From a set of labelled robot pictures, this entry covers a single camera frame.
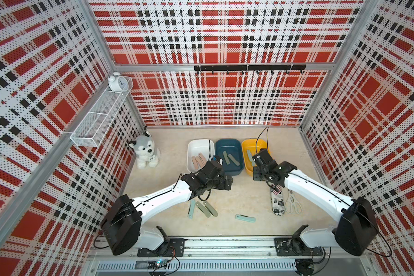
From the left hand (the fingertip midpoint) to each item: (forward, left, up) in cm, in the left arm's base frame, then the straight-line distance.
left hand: (226, 179), depth 82 cm
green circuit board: (-33, +29, -10) cm, 45 cm away
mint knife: (-10, +18, -11) cm, 23 cm away
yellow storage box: (+29, -19, -10) cm, 36 cm away
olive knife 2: (+19, -5, -12) cm, 23 cm away
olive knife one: (-12, +10, -12) cm, 20 cm away
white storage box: (+27, +17, -15) cm, 36 cm away
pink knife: (+19, +13, -10) cm, 25 cm away
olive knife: (+21, -1, -12) cm, 24 cm away
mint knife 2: (-14, -9, -13) cm, 21 cm away
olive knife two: (-10, +8, -11) cm, 17 cm away
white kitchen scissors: (-7, -33, -12) cm, 36 cm away
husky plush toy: (+14, +42, +3) cm, 44 cm away
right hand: (+4, -17, 0) cm, 18 cm away
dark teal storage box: (+28, -4, -14) cm, 31 cm away
